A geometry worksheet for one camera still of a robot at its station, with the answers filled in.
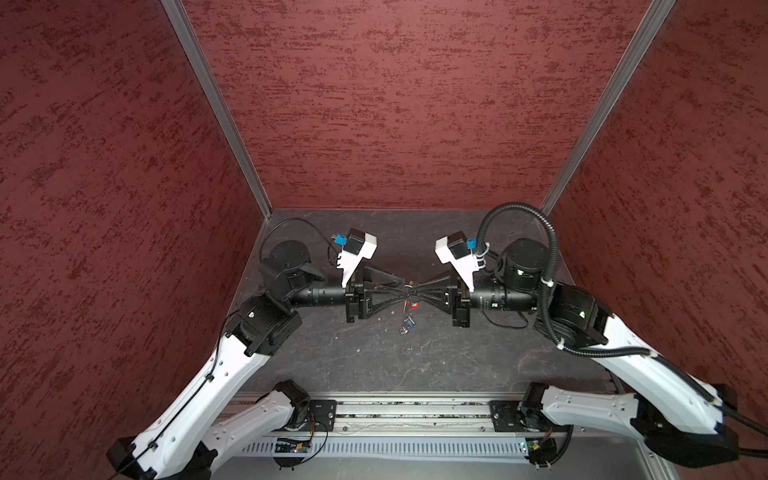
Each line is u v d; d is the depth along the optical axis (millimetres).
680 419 391
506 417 740
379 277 513
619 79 827
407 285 502
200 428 396
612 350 388
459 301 432
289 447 719
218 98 871
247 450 510
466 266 437
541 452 722
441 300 494
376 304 491
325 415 740
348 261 454
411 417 756
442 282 472
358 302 458
